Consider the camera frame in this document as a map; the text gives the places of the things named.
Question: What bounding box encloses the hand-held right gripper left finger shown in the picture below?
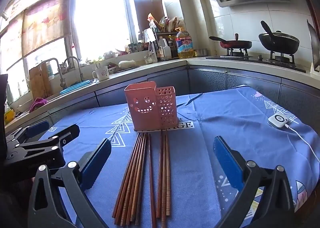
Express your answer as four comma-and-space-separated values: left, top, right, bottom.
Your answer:
27, 138, 112, 228

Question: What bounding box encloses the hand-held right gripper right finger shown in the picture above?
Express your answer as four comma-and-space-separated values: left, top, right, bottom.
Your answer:
213, 136, 295, 228

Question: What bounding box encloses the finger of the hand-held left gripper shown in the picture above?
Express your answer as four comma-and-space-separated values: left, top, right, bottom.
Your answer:
6, 120, 50, 143
15, 124, 80, 155

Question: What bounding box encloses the bundle of wooden chopsticks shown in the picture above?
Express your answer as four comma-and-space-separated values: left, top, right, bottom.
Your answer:
112, 132, 172, 228

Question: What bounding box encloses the pink plastic utensil holder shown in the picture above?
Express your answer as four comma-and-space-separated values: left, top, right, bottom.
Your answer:
124, 81, 178, 131

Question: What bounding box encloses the pink cloth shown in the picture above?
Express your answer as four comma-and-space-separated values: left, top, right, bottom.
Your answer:
29, 98, 48, 113

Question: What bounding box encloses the blue printed tablecloth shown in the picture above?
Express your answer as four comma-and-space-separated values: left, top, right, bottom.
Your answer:
37, 84, 320, 228

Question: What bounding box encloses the wooden cutting board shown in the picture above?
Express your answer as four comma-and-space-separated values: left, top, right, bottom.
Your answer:
29, 63, 53, 100

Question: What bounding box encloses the blue plastic basin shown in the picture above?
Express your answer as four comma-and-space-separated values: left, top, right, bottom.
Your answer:
59, 80, 94, 95

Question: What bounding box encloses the steel kitchen faucet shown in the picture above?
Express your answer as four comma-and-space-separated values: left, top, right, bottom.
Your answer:
40, 58, 67, 89
62, 56, 84, 82

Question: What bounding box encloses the white printed mug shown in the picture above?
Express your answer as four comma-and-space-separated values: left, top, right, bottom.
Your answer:
92, 66, 110, 81

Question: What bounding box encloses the kitchen counter with cabinets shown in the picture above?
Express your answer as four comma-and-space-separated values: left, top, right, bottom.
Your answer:
5, 58, 320, 141

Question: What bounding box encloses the narrow fruit print roller blind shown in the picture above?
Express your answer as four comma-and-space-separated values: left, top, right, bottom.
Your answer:
0, 14, 25, 74

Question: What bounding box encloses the white oblong object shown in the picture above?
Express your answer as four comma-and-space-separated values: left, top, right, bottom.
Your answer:
118, 60, 136, 69

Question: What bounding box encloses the wide fruit print roller blind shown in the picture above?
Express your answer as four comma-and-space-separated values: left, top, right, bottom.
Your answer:
21, 0, 72, 56

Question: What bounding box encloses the black gas stove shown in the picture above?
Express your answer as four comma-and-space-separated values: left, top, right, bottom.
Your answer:
205, 48, 307, 73

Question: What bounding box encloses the row of spice jars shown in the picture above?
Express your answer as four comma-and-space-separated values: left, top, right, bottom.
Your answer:
125, 42, 150, 54

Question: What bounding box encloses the red frying pan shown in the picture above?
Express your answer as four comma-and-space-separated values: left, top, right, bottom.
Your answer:
209, 34, 252, 49

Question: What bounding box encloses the yellow cooking oil bottle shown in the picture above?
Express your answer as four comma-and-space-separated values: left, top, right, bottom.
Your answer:
176, 31, 195, 59

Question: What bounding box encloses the white plastic jug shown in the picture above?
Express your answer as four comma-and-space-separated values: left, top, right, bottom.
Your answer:
157, 39, 172, 61

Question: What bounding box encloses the dark sauce bottle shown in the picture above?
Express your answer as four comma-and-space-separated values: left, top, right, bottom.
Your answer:
168, 36, 178, 58

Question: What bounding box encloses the black wok with lid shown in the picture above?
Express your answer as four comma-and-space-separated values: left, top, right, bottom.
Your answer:
258, 21, 300, 55

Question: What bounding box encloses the steel cleaver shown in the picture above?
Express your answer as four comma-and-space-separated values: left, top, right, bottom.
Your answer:
307, 19, 320, 72

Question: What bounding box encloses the brown cardboard sheet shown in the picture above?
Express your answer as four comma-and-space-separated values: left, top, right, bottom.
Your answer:
134, 0, 165, 34

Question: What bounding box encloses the pile of snack packets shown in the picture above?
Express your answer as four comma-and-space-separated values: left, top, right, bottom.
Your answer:
147, 13, 185, 33

